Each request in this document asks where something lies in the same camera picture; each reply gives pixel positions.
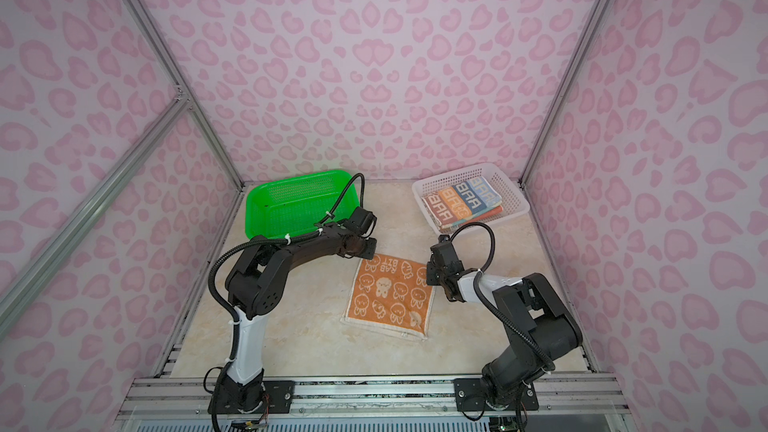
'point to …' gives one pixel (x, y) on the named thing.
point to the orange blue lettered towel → (463, 203)
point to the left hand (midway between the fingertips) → (377, 249)
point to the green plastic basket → (294, 206)
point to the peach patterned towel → (390, 295)
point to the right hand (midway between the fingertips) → (433, 266)
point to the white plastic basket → (513, 200)
